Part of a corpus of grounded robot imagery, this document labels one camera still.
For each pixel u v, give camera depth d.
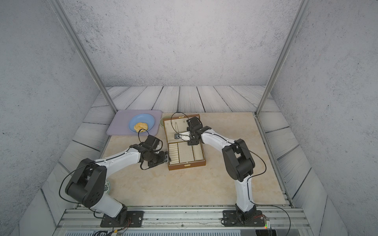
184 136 0.85
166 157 0.83
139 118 1.16
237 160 0.52
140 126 1.08
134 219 0.74
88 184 0.44
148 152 0.69
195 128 0.76
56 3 0.69
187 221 0.73
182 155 0.91
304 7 0.70
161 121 1.22
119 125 1.15
